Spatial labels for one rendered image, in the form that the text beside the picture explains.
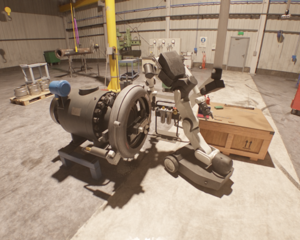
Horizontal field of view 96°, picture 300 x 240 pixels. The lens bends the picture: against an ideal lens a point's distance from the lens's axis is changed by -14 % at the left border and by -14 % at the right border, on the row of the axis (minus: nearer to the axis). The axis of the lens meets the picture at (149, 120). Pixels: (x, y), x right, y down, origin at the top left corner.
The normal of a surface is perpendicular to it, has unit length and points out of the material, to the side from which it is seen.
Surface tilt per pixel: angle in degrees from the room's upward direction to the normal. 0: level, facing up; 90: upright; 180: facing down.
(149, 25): 90
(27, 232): 0
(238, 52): 90
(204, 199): 0
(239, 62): 90
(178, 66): 57
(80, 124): 87
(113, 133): 80
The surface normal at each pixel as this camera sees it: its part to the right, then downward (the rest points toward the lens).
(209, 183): -0.52, 0.37
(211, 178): 0.00, -0.90
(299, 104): -0.85, 0.23
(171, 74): -0.56, 0.68
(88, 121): -0.36, 0.18
